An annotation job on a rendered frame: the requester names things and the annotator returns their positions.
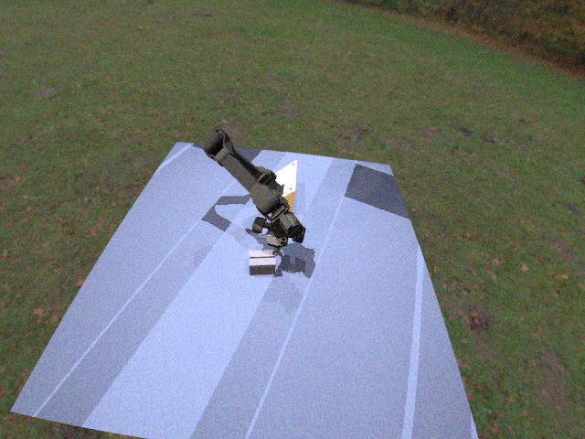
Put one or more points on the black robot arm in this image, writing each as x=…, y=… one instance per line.
x=266, y=192

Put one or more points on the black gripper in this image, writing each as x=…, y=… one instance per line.
x=259, y=224

